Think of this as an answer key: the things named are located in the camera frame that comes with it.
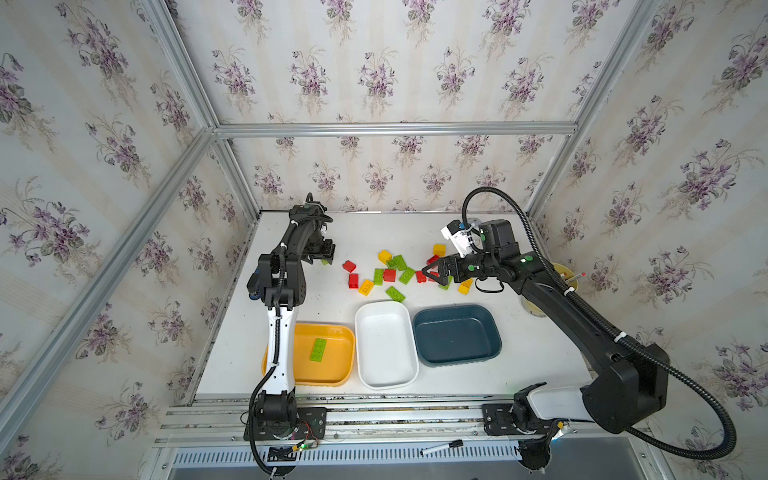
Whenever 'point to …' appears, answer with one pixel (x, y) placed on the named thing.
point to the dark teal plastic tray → (455, 334)
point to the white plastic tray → (385, 344)
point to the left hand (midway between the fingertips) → (320, 257)
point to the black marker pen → (454, 443)
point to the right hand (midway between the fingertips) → (431, 268)
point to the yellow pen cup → (570, 280)
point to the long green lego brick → (318, 349)
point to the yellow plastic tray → (338, 358)
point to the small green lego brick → (325, 262)
